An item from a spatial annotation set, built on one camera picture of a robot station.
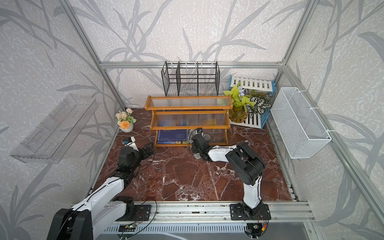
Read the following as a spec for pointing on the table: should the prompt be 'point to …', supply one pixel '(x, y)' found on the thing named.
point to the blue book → (172, 136)
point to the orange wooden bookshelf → (175, 119)
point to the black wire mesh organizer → (191, 78)
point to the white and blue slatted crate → (267, 86)
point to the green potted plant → (244, 104)
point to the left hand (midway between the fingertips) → (148, 145)
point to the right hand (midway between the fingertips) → (196, 141)
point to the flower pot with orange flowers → (125, 120)
